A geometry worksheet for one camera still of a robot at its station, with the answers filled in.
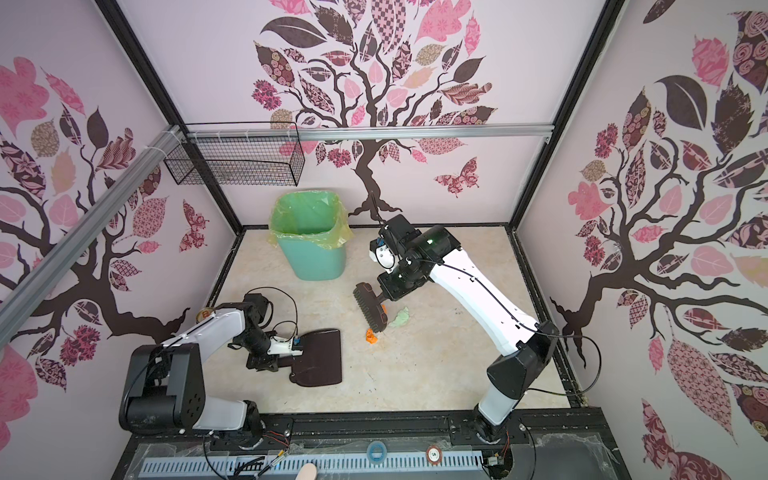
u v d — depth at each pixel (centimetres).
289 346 77
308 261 102
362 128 93
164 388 43
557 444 72
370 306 81
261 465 72
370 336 90
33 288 51
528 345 42
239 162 122
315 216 102
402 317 95
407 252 50
